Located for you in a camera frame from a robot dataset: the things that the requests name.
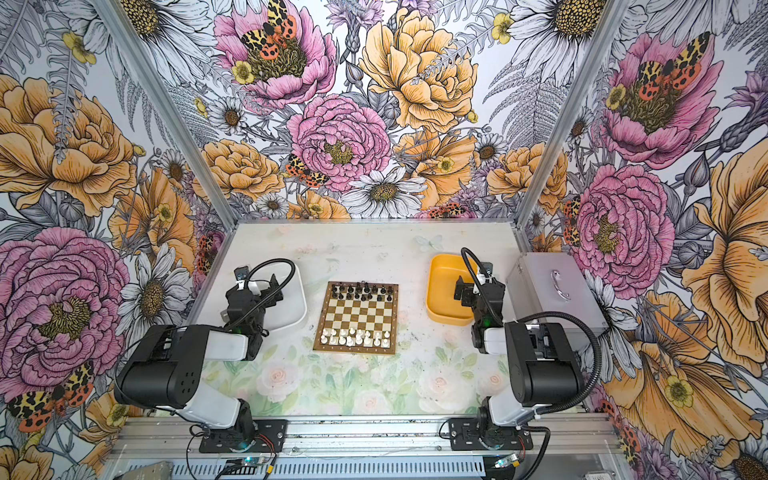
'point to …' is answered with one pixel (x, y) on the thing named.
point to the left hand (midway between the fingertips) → (260, 285)
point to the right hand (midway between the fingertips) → (475, 284)
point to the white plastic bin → (292, 309)
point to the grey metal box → (553, 282)
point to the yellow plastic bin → (442, 273)
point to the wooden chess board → (359, 316)
